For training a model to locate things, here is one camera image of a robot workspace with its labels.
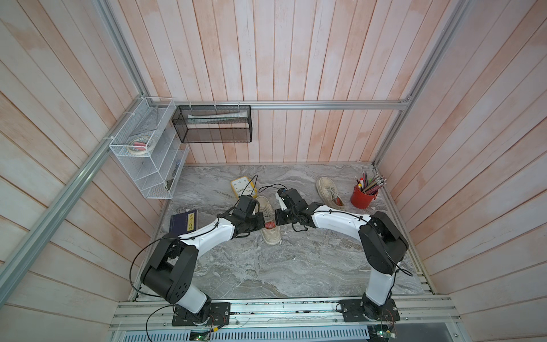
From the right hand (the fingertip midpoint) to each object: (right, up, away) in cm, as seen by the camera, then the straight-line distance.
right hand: (275, 215), depth 93 cm
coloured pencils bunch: (+43, +13, +1) cm, 45 cm away
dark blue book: (-42, -4, +2) cm, 42 cm away
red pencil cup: (+42, +6, +8) cm, 43 cm away
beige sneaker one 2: (+26, +9, +6) cm, 28 cm away
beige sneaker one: (-1, -8, -7) cm, 10 cm away
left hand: (-5, -4, -3) cm, 7 cm away
